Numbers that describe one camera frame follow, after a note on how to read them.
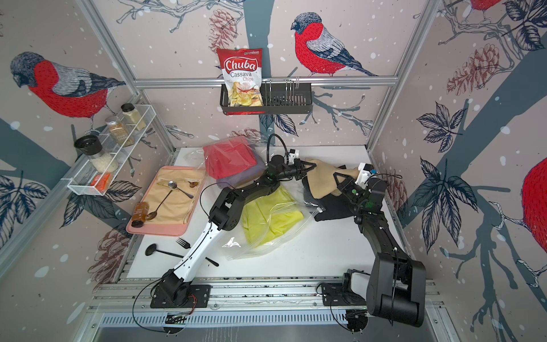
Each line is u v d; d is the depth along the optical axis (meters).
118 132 0.75
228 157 1.05
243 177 0.96
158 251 0.83
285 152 0.99
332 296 0.74
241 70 0.82
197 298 0.73
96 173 0.71
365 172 0.75
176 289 0.63
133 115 0.81
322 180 0.88
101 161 0.68
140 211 0.92
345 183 0.73
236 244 0.79
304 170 0.93
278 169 0.88
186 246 0.86
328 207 0.89
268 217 0.87
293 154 0.99
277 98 1.07
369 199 0.64
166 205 0.98
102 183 0.66
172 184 1.04
